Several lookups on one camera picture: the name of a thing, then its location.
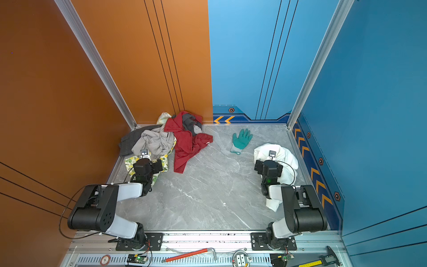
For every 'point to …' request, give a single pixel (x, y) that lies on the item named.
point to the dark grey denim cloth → (128, 141)
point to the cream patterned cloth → (162, 119)
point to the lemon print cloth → (129, 161)
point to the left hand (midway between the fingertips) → (150, 159)
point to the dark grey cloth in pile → (188, 122)
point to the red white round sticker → (105, 260)
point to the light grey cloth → (157, 142)
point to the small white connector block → (241, 258)
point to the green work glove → (240, 143)
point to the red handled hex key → (190, 253)
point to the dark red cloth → (186, 144)
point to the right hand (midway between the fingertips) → (267, 161)
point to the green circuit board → (135, 258)
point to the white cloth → (283, 157)
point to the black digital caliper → (331, 260)
